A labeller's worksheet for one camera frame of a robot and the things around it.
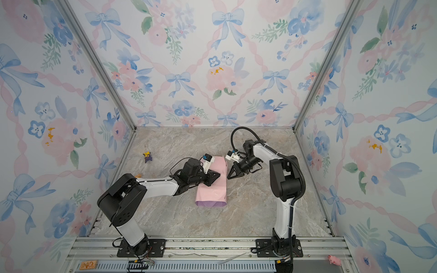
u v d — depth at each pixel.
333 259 0.70
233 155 0.88
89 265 0.69
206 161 0.80
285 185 0.53
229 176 0.88
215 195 0.82
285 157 0.54
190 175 0.72
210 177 0.80
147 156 1.02
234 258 0.72
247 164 0.82
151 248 0.73
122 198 0.50
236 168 0.82
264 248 0.72
